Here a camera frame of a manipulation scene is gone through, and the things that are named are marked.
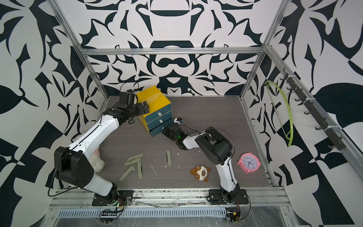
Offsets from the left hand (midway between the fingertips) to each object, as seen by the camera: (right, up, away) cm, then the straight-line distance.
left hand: (141, 105), depth 86 cm
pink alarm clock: (+64, -34, -2) cm, 72 cm away
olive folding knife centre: (0, -37, -3) cm, 37 cm away
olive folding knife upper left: (-3, -31, +2) cm, 31 cm away
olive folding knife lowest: (-7, -38, -3) cm, 39 cm away
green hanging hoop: (+75, -15, -19) cm, 79 cm away
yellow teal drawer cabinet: (+12, -3, -1) cm, 12 cm away
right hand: (+11, -14, +10) cm, 20 cm away
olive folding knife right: (+17, -34, +1) cm, 38 cm away
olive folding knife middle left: (-6, -34, 0) cm, 34 cm away
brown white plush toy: (+35, -37, -6) cm, 52 cm away
